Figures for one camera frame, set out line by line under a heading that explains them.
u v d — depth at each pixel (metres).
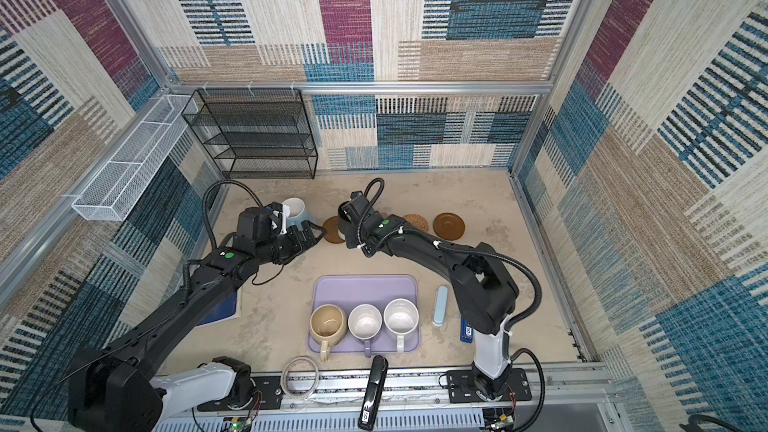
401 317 0.83
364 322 0.84
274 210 0.74
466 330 0.79
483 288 0.48
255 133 1.10
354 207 0.68
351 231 0.79
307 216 0.99
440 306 0.83
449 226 1.05
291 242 0.70
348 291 0.94
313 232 0.73
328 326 0.82
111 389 0.38
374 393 0.70
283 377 0.74
